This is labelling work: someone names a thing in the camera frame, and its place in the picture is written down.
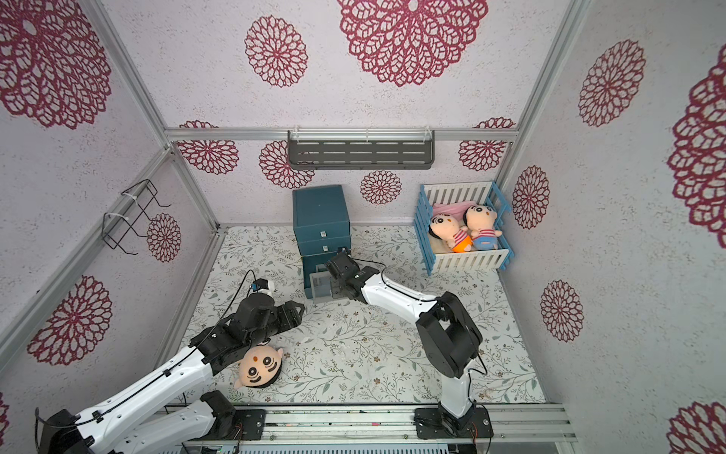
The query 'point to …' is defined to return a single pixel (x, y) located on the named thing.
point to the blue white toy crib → (463, 191)
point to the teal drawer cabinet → (321, 226)
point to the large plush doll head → (259, 367)
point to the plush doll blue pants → (481, 219)
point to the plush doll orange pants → (460, 248)
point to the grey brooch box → (321, 285)
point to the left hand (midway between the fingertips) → (296, 311)
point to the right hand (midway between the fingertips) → (350, 283)
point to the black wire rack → (116, 226)
